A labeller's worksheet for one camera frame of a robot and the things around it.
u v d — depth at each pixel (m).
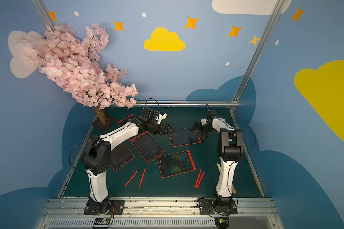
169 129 0.81
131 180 0.84
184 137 1.07
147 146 0.99
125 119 1.12
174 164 0.91
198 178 0.85
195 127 0.95
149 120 0.78
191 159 0.93
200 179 0.84
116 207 0.74
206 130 0.90
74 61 0.65
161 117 0.85
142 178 0.84
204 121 0.96
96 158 0.51
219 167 0.89
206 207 0.74
